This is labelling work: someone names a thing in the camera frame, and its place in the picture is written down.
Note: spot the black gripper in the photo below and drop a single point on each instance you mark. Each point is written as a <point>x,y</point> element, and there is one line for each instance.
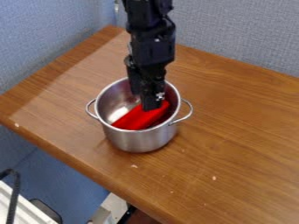
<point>151,52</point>

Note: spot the stainless steel pot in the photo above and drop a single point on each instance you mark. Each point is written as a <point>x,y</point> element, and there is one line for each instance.
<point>136,131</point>

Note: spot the red rectangular block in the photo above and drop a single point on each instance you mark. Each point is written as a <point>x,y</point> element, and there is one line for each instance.
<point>140,120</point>

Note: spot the white appliance with black edge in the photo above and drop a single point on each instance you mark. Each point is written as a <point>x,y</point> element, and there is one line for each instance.
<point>28,213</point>

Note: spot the white table frame bracket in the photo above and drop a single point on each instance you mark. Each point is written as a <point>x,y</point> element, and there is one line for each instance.
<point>113,211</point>

